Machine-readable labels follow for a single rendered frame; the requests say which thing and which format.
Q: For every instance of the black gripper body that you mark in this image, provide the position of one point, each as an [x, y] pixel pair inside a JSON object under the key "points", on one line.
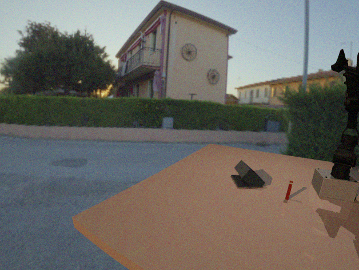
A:
{"points": [[352, 78]]}

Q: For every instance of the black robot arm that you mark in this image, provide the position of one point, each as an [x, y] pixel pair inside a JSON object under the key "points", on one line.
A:
{"points": [[344, 157]]}

